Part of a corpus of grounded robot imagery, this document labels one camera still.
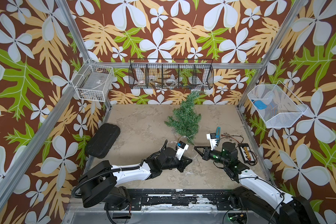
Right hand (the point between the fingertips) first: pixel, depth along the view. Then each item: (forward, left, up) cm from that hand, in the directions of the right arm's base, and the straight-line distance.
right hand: (194, 148), depth 78 cm
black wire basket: (+50, +13, +17) cm, 54 cm away
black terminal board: (+4, -37, -14) cm, 40 cm away
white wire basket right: (+22, -51, +12) cm, 57 cm away
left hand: (-6, +1, -2) cm, 6 cm away
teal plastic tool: (+18, -22, -15) cm, 32 cm away
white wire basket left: (+37, +61, +20) cm, 74 cm away
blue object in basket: (+25, -44, +10) cm, 52 cm away
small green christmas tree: (+13, +5, +10) cm, 17 cm away
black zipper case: (+13, +59, -10) cm, 61 cm away
